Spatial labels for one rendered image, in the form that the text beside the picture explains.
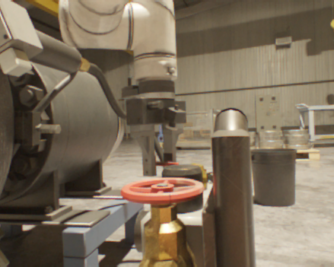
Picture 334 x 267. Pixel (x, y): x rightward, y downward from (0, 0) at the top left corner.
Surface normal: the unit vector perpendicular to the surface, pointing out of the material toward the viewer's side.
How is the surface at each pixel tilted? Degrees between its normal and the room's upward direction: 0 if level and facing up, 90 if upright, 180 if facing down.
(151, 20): 90
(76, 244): 90
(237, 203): 89
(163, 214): 90
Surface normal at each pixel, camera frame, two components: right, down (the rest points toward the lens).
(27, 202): -0.24, 0.03
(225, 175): -0.49, 0.02
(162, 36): 0.42, -0.01
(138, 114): -0.68, 0.04
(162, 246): 0.14, 0.01
